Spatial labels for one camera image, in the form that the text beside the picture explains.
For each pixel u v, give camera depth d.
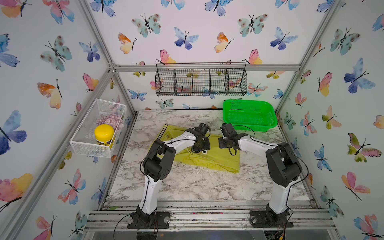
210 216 0.76
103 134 0.63
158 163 0.54
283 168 0.50
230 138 0.74
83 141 0.64
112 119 0.68
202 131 0.79
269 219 0.66
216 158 0.92
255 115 1.19
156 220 0.72
